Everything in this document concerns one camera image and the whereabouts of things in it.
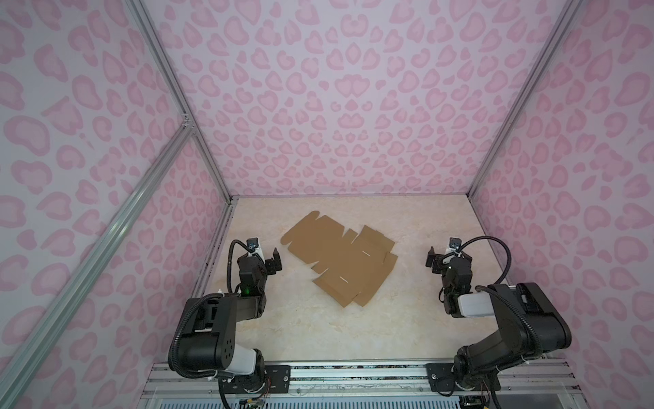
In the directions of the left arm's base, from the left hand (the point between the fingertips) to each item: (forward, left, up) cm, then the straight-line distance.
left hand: (263, 247), depth 91 cm
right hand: (-1, -66, -1) cm, 66 cm away
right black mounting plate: (-40, -55, -10) cm, 69 cm away
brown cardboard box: (-5, -30, -10) cm, 32 cm away
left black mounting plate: (-39, -6, -8) cm, 41 cm away
